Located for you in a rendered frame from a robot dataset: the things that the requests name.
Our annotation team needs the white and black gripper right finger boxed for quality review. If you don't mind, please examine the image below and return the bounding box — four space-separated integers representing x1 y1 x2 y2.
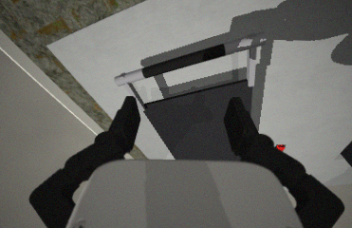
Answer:
224 97 344 228

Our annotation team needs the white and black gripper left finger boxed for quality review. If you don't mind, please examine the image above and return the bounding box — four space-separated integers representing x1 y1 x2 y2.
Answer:
29 96 140 228

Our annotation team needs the small red block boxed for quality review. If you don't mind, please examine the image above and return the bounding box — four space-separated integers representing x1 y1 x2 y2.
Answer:
276 144 285 151

